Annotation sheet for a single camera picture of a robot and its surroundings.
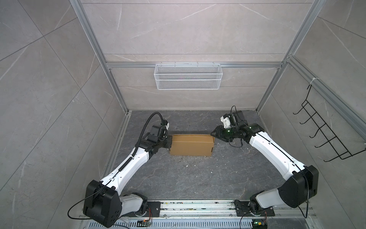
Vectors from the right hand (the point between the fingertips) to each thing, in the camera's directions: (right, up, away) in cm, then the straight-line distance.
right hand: (214, 134), depth 80 cm
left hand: (-25, -2, +4) cm, 26 cm away
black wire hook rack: (+50, -5, -20) cm, 55 cm away
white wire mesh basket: (-15, +40, +21) cm, 48 cm away
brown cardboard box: (-12, -6, +1) cm, 14 cm away
